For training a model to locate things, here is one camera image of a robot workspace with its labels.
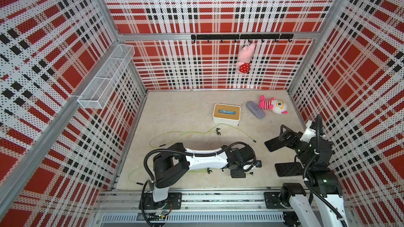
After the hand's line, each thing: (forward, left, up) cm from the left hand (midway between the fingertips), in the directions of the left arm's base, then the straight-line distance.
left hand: (240, 165), depth 82 cm
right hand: (+9, -21, +21) cm, 32 cm away
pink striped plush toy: (+36, -29, +4) cm, 46 cm away
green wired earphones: (+23, +12, -3) cm, 26 cm away
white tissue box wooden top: (+34, +5, -1) cm, 35 cm away
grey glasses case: (+38, -15, -1) cm, 41 cm away
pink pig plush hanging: (+55, -5, +31) cm, 63 cm away
